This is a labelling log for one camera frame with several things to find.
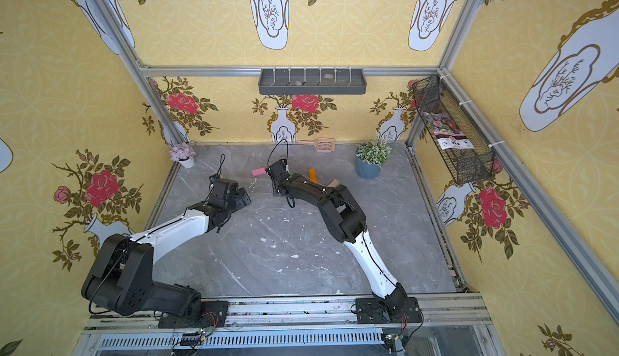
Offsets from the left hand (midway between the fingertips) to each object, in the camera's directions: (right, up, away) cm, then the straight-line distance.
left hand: (240, 197), depth 93 cm
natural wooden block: (+37, +4, +13) cm, 39 cm away
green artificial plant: (+52, +17, +4) cm, 55 cm away
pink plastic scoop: (+35, +22, +29) cm, 50 cm away
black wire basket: (+82, +12, -6) cm, 83 cm away
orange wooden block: (+28, +7, +17) cm, 33 cm away
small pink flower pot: (-28, +17, +11) cm, 35 cm away
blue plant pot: (+51, +10, +9) cm, 53 cm away
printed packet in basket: (+71, +22, -17) cm, 76 cm away
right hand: (+14, +1, +12) cm, 18 cm away
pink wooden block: (+3, +9, +17) cm, 19 cm away
